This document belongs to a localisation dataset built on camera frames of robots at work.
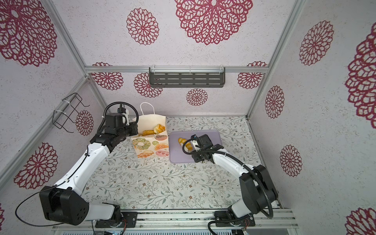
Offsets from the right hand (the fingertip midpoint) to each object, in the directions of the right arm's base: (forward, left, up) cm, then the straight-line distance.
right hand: (196, 151), depth 89 cm
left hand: (+5, +33, +16) cm, 37 cm away
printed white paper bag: (+1, +27, +4) cm, 28 cm away
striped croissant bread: (+12, +10, -6) cm, 17 cm away
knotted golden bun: (+9, +22, +11) cm, 26 cm away
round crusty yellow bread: (+8, +29, +9) cm, 32 cm away
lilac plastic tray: (+2, +13, -8) cm, 15 cm away
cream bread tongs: (-3, +1, +11) cm, 11 cm away
